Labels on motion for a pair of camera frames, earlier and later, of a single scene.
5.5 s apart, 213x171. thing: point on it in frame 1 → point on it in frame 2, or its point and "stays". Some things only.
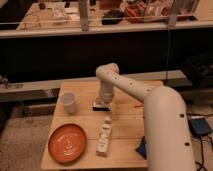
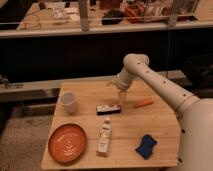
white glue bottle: (104, 138) stays
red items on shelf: (149, 12) stays
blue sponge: (142, 148) stays
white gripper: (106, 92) → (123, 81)
